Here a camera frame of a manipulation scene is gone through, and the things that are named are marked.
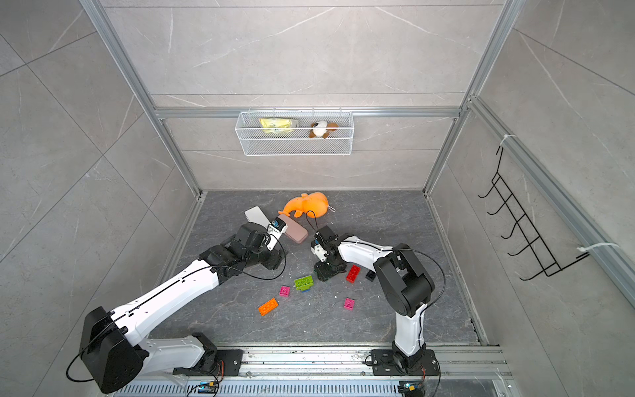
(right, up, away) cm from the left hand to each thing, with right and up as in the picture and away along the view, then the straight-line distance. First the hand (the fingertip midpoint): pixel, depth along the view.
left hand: (280, 243), depth 80 cm
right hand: (+15, -13, +13) cm, 24 cm away
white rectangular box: (-15, +8, +25) cm, 30 cm away
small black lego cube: (+32, -14, +11) cm, 36 cm away
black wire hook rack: (+70, -1, -20) cm, 72 cm away
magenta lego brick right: (+23, -22, +4) cm, 32 cm away
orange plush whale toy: (+10, +13, +26) cm, 31 cm away
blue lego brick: (+8, -19, +8) cm, 22 cm away
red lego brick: (+26, -13, +12) cm, 31 cm away
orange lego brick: (-5, -23, +5) cm, 24 cm away
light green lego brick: (+7, -15, +6) cm, 17 cm away
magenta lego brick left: (0, -18, +7) cm, 20 cm away
